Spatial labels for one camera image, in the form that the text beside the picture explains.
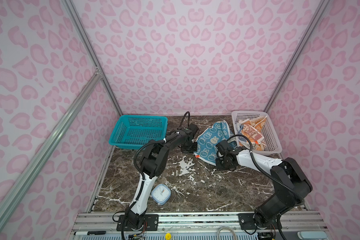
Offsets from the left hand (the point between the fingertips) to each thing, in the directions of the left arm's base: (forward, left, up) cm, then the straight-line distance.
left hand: (194, 152), depth 99 cm
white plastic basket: (+1, -50, +6) cm, 50 cm away
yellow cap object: (-45, +14, +8) cm, 48 cm away
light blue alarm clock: (-26, +19, +2) cm, 33 cm away
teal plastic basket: (+19, +44, 0) cm, 48 cm away
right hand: (-11, -15, +2) cm, 18 cm away
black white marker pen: (-43, +51, +2) cm, 67 cm away
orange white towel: (+12, -39, +7) cm, 42 cm away
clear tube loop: (-46, -17, +1) cm, 49 cm away
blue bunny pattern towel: (+11, -11, -1) cm, 16 cm away
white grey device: (-45, -51, +3) cm, 68 cm away
